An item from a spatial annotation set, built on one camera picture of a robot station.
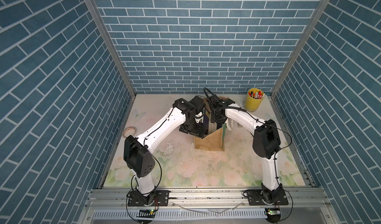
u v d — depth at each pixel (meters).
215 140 0.86
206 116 0.87
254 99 1.02
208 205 0.73
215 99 0.75
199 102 0.64
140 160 0.49
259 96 1.04
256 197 0.73
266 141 0.53
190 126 0.65
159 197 0.74
